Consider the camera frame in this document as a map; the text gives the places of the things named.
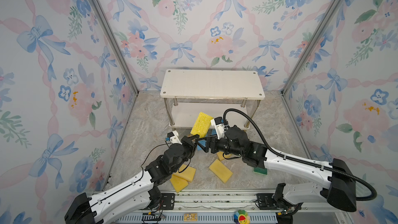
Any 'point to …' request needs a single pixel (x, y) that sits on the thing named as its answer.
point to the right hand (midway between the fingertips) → (199, 139)
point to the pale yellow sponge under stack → (221, 157)
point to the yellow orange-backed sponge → (187, 174)
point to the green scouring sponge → (261, 170)
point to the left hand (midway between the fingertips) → (201, 133)
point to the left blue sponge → (203, 142)
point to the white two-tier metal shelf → (233, 95)
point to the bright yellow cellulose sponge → (202, 125)
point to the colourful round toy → (241, 216)
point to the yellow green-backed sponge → (179, 183)
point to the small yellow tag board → (190, 217)
